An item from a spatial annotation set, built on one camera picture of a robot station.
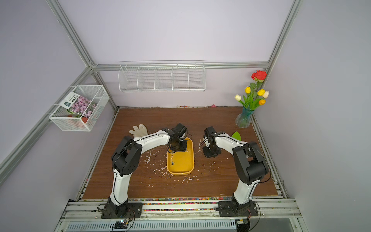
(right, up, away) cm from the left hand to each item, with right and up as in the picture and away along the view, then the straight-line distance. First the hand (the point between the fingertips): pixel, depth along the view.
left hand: (184, 150), depth 93 cm
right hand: (+16, -3, 0) cm, 16 cm away
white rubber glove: (-32, +12, +12) cm, 36 cm away
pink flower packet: (-54, +27, -19) cm, 63 cm away
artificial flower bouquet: (+44, +34, -4) cm, 56 cm away
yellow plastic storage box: (-2, -7, -5) cm, 9 cm away
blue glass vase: (+42, +20, +9) cm, 47 cm away
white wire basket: (-59, +20, -24) cm, 67 cm away
